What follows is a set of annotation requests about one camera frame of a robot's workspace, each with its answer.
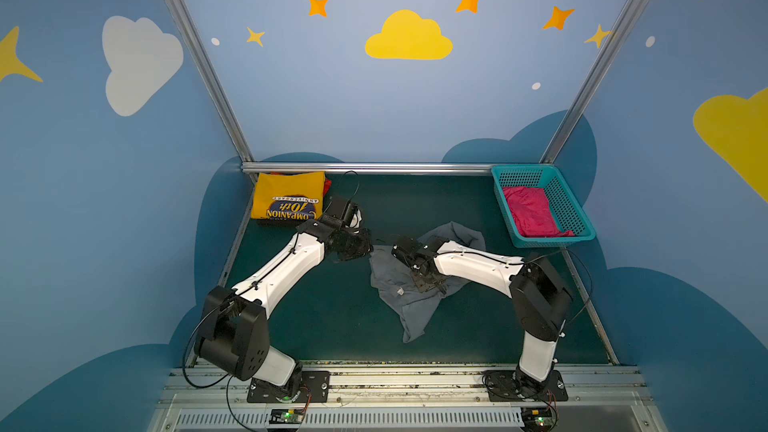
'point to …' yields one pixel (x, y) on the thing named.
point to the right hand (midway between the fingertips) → (433, 275)
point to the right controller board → (538, 419)
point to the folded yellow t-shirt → (296, 196)
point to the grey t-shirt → (396, 285)
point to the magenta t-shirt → (531, 212)
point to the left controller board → (286, 416)
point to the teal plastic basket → (564, 206)
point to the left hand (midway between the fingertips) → (378, 247)
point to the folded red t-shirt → (327, 186)
